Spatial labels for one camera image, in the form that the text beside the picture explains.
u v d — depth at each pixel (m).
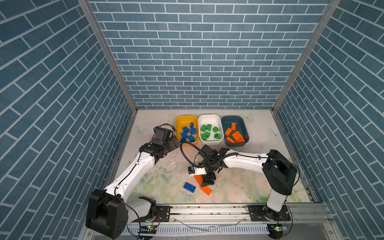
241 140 1.00
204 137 1.01
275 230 0.72
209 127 1.05
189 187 0.82
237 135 1.05
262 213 0.74
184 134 1.04
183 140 1.00
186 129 1.06
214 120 1.09
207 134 1.02
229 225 0.71
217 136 1.02
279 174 0.47
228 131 1.05
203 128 1.05
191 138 1.01
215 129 1.05
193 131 1.08
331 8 0.71
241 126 1.08
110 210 0.39
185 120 1.10
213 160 0.66
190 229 0.71
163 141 0.63
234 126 1.09
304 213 0.76
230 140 1.00
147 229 0.72
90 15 0.72
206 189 0.81
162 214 0.73
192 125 1.08
